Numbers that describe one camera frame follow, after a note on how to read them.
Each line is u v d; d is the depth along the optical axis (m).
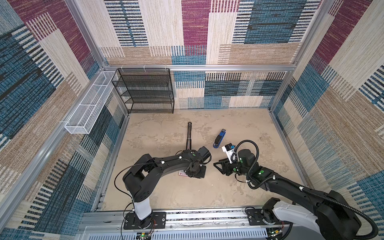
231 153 0.73
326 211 0.41
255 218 0.73
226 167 0.71
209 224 0.73
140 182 0.48
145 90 1.11
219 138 0.98
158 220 0.74
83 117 0.71
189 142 1.00
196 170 0.74
